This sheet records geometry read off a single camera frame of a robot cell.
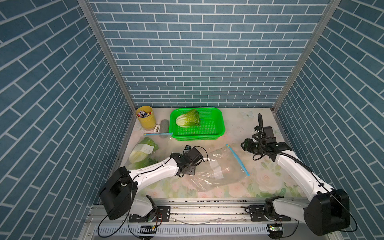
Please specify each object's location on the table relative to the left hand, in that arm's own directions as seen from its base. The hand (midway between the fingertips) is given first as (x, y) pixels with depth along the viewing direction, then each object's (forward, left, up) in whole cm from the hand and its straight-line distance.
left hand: (192, 169), depth 84 cm
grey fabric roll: (+31, +21, -2) cm, 37 cm away
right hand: (+11, -30, +10) cm, 34 cm away
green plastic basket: (+37, -14, -4) cm, 40 cm away
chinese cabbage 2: (+10, +29, +5) cm, 31 cm away
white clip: (+34, +27, -3) cm, 43 cm away
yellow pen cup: (+36, +33, +7) cm, 49 cm away
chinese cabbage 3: (+2, +32, +1) cm, 32 cm away
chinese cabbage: (+35, +2, +5) cm, 35 cm away
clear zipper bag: (+3, -17, -3) cm, 18 cm away
